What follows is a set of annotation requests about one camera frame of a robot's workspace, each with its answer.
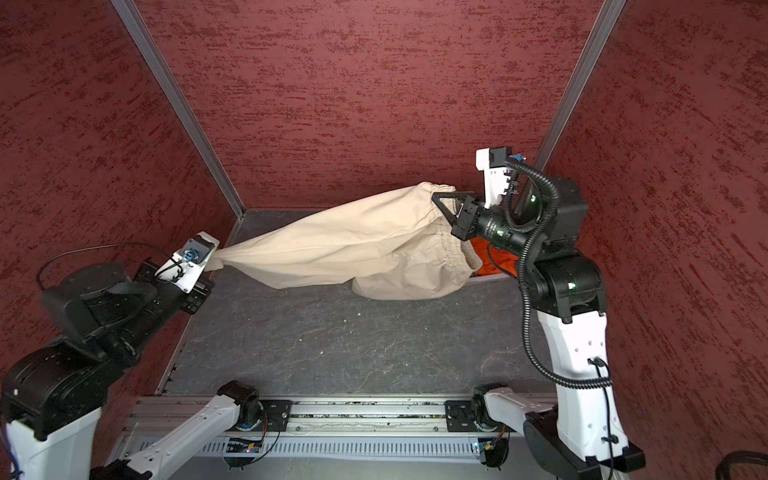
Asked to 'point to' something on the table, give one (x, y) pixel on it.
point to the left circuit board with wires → (239, 445)
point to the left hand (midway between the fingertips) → (202, 258)
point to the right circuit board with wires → (496, 451)
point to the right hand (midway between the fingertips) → (432, 204)
